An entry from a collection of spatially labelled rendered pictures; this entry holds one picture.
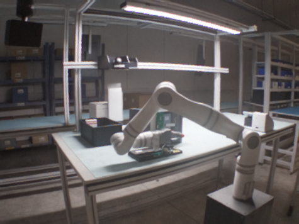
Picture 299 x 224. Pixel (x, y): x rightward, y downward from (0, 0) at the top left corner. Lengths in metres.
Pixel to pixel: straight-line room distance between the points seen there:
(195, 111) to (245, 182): 0.40
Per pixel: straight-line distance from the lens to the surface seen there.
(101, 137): 1.34
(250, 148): 1.00
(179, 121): 1.39
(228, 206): 1.04
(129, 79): 5.77
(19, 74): 4.64
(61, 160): 1.73
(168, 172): 1.14
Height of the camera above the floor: 1.39
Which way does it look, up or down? 8 degrees down
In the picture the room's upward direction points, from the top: straight up
